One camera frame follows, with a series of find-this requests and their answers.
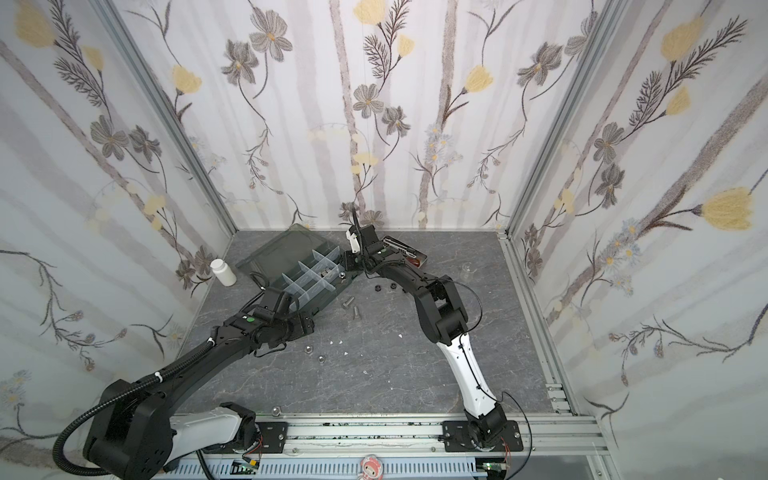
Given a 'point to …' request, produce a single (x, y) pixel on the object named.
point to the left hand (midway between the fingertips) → (300, 320)
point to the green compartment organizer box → (299, 263)
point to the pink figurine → (371, 468)
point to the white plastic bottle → (224, 272)
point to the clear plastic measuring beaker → (466, 273)
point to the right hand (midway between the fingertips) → (336, 249)
